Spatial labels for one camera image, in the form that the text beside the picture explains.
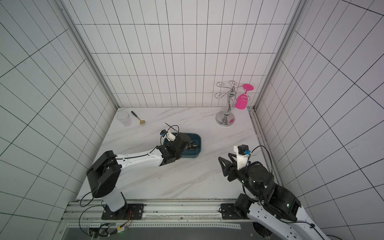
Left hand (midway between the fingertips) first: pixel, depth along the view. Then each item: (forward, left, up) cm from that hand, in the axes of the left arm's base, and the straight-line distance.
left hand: (184, 135), depth 87 cm
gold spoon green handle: (+21, +34, -13) cm, 42 cm away
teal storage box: (-3, -6, -12) cm, 14 cm away
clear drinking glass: (+21, +46, -9) cm, 51 cm away
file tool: (-6, +5, +16) cm, 18 cm away
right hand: (-20, -17, +14) cm, 30 cm away
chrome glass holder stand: (+24, -30, -11) cm, 40 cm away
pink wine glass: (+24, -38, +5) cm, 45 cm away
